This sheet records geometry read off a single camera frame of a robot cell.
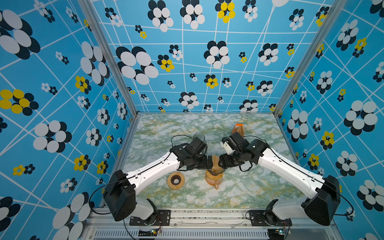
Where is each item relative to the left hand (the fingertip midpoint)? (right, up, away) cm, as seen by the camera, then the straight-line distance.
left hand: (208, 165), depth 78 cm
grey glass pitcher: (-4, +14, +20) cm, 25 cm away
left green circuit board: (-27, -30, -8) cm, 41 cm away
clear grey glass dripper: (+4, -5, +1) cm, 7 cm away
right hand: (+8, +1, -1) cm, 8 cm away
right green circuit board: (+32, -30, -8) cm, 44 cm away
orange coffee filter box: (+23, +19, +21) cm, 36 cm away
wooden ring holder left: (-18, -11, +8) cm, 23 cm away
